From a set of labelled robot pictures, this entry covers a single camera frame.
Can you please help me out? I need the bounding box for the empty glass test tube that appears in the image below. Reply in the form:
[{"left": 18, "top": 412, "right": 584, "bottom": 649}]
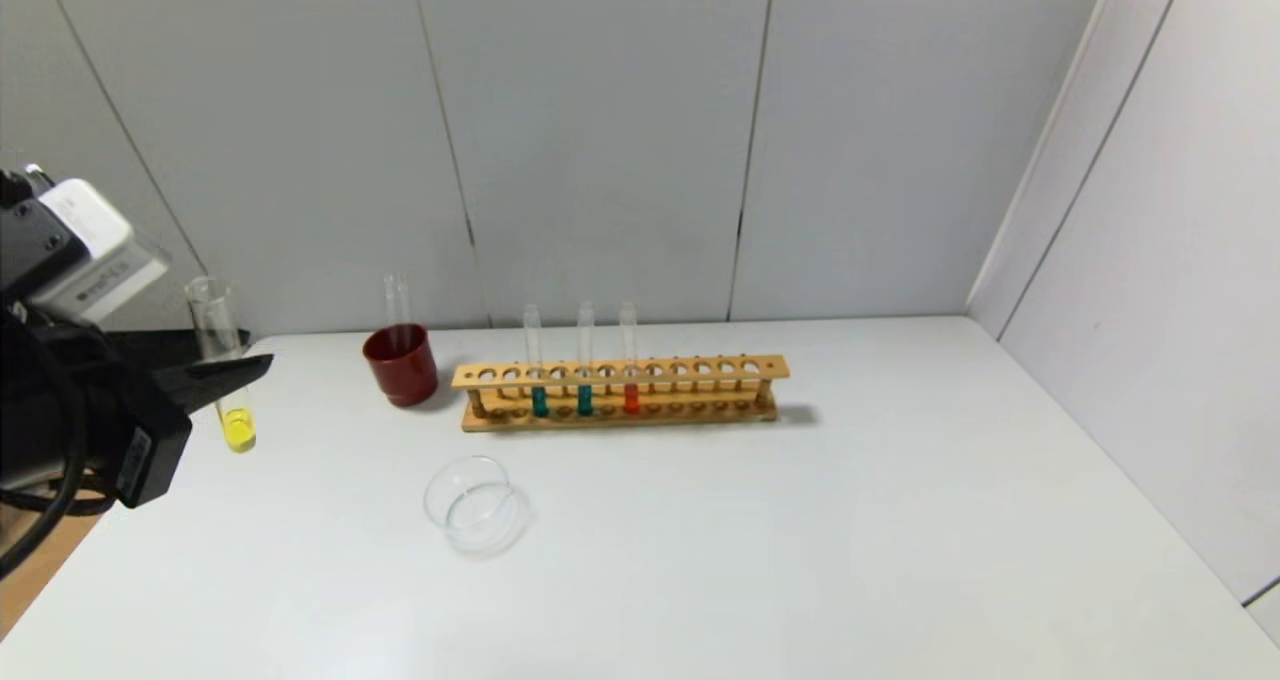
[{"left": 384, "top": 275, "right": 412, "bottom": 353}]

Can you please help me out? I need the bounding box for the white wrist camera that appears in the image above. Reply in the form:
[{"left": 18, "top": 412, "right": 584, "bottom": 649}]
[{"left": 35, "top": 178, "right": 171, "bottom": 324}]

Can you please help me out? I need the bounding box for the test tube with blue liquid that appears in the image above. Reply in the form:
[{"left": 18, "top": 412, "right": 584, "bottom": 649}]
[{"left": 577, "top": 301, "right": 596, "bottom": 418}]

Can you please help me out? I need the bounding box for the test tube with yellow liquid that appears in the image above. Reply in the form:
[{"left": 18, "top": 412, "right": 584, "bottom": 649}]
[{"left": 185, "top": 276, "right": 258, "bottom": 454}]

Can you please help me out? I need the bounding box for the wooden test tube rack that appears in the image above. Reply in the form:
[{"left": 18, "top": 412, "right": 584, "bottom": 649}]
[{"left": 452, "top": 354, "right": 791, "bottom": 433}]

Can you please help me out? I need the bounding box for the test tube with red liquid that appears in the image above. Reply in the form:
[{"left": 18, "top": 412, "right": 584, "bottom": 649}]
[{"left": 619, "top": 301, "right": 641, "bottom": 416}]

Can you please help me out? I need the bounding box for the clear glass beaker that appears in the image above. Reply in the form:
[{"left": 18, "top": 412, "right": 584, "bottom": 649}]
[{"left": 423, "top": 455, "right": 531, "bottom": 559}]

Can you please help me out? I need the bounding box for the test tube with teal liquid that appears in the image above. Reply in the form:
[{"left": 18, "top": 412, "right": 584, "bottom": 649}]
[{"left": 524, "top": 304, "right": 550, "bottom": 419}]

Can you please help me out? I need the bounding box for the dark red cup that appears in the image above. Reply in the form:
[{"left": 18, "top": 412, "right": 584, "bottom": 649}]
[{"left": 362, "top": 324, "right": 440, "bottom": 409}]

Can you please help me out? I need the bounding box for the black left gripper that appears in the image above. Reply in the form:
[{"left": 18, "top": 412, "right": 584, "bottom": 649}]
[{"left": 0, "top": 326, "right": 275, "bottom": 509}]

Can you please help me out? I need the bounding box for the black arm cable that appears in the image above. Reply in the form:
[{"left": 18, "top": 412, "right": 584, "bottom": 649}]
[{"left": 0, "top": 310, "right": 91, "bottom": 576}]

